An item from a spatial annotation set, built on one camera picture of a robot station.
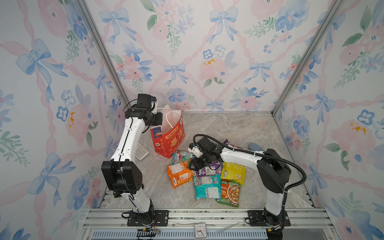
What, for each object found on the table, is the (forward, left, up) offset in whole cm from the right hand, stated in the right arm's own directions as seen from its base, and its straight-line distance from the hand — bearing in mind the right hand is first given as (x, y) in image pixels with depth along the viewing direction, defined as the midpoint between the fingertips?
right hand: (192, 165), depth 87 cm
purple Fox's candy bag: (+17, -22, -1) cm, 28 cm away
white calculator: (+11, +34, -4) cm, 35 cm away
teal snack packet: (-11, -9, -3) cm, 15 cm away
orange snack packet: (-4, +7, -1) cm, 8 cm away
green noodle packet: (-13, -21, -4) cm, 26 cm away
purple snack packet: (-5, -12, +9) cm, 16 cm away
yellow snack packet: (-3, -24, -1) cm, 24 cm away
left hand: (+19, +18, +20) cm, 33 cm away
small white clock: (-31, -5, -2) cm, 31 cm away
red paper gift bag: (+7, +13, +17) cm, 22 cm away
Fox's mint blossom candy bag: (+6, +8, -1) cm, 11 cm away
